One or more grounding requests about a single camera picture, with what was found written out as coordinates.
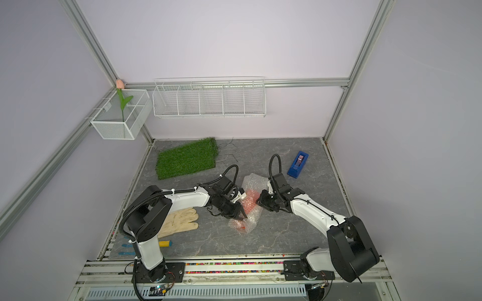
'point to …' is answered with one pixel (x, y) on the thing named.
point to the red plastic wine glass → (248, 203)
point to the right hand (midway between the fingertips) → (256, 201)
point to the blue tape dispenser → (298, 164)
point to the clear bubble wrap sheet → (253, 184)
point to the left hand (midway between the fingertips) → (244, 220)
